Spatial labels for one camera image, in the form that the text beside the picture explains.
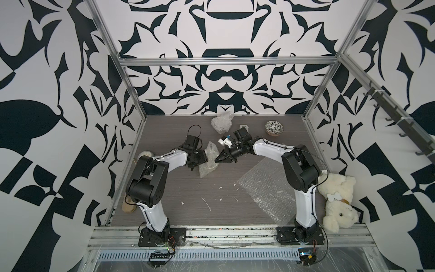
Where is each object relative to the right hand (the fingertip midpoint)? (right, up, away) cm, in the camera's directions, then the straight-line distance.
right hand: (216, 158), depth 87 cm
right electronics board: (+38, -38, -16) cm, 56 cm away
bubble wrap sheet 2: (+4, +20, +21) cm, 29 cm away
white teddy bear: (+56, -13, -8) cm, 58 cm away
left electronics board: (-24, -40, -15) cm, 49 cm away
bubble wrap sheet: (-2, +1, +7) cm, 7 cm away
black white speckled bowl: (+37, +16, +24) cm, 47 cm away
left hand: (-7, -1, +10) cm, 13 cm away
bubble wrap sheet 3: (+26, -13, +3) cm, 29 cm away
